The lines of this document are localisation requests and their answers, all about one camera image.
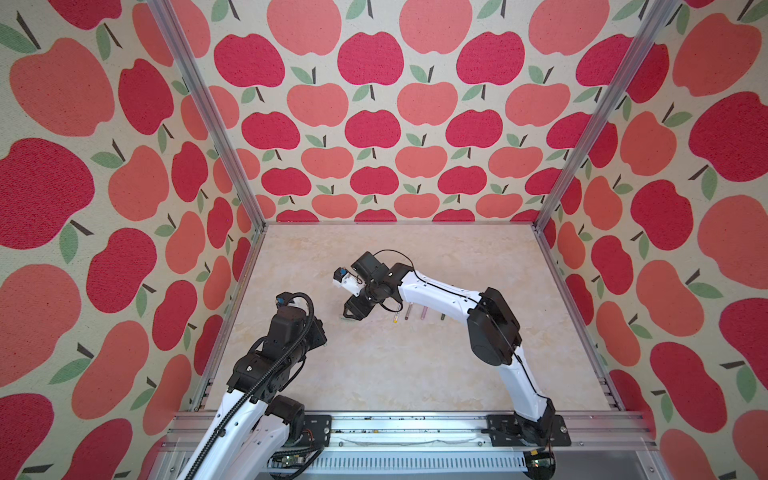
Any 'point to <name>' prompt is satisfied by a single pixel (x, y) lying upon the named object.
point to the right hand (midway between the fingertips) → (355, 303)
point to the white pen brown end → (408, 311)
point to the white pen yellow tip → (395, 320)
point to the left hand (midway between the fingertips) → (327, 324)
